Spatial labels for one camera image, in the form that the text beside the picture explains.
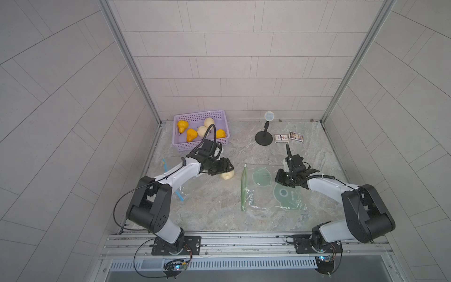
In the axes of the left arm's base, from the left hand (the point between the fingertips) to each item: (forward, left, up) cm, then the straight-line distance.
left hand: (231, 167), depth 87 cm
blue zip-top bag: (-12, +23, -3) cm, 26 cm away
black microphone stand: (+24, -20, -6) cm, 32 cm away
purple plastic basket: (+16, +29, -1) cm, 33 cm away
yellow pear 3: (+23, +24, -3) cm, 34 cm away
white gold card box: (+23, -30, -5) cm, 38 cm away
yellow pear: (+24, +7, -3) cm, 25 cm away
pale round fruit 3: (-6, +2, +4) cm, 7 cm away
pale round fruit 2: (+33, +15, 0) cm, 36 cm away
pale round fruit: (+27, +19, -3) cm, 33 cm away
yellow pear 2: (+31, +31, -2) cm, 44 cm away
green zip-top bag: (-10, -15, -6) cm, 19 cm away
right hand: (-2, -22, -7) cm, 23 cm away
